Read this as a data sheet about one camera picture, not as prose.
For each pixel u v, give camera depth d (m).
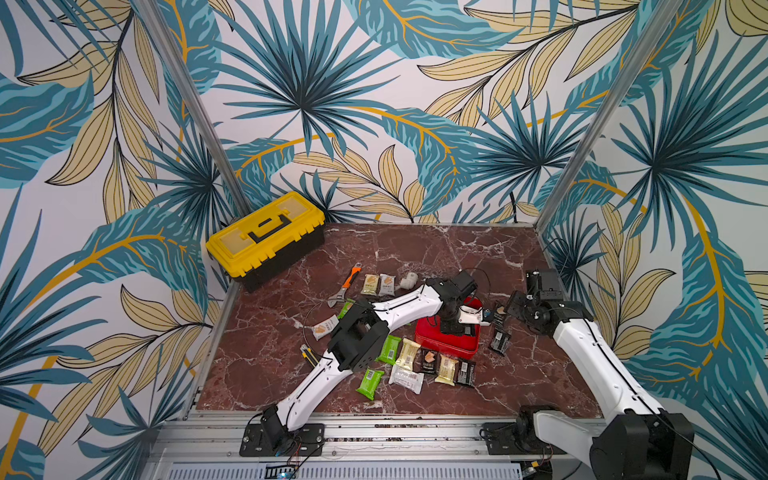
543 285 0.63
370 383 0.82
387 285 1.01
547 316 0.58
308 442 0.73
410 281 0.98
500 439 0.73
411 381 0.82
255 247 0.90
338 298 0.98
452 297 0.72
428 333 0.90
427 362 0.85
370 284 1.01
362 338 0.57
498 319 0.95
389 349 0.88
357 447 0.73
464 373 0.84
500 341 0.90
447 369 0.84
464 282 0.77
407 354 0.87
